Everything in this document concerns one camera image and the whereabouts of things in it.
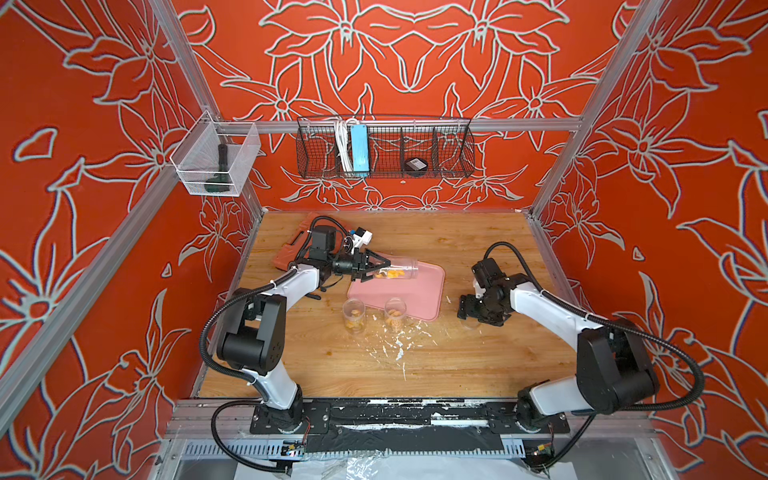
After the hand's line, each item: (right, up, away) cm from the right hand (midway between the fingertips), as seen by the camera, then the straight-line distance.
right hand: (468, 313), depth 87 cm
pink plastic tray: (-12, +3, +8) cm, 15 cm away
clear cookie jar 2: (-22, 0, -3) cm, 22 cm away
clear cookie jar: (-34, 0, -2) cm, 34 cm away
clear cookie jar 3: (-21, +14, -7) cm, 26 cm away
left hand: (-25, +14, -8) cm, 30 cm away
